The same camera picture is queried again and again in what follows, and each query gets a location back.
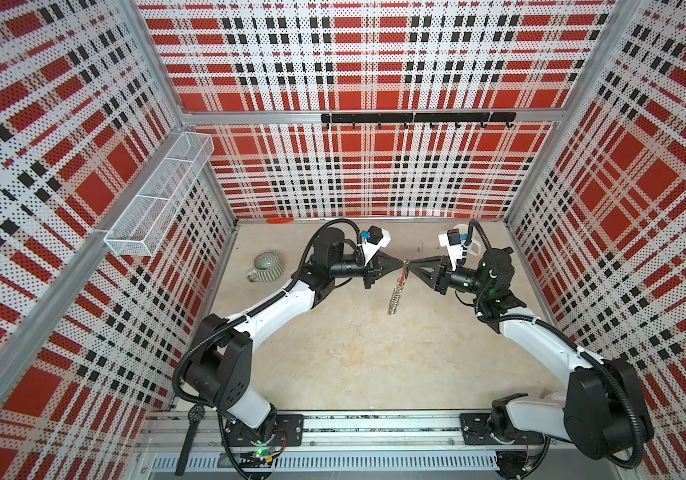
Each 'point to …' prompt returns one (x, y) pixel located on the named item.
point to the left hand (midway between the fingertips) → (401, 267)
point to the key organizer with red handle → (398, 288)
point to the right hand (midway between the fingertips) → (411, 268)
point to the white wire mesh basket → (144, 223)
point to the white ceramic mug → (463, 230)
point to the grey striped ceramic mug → (267, 268)
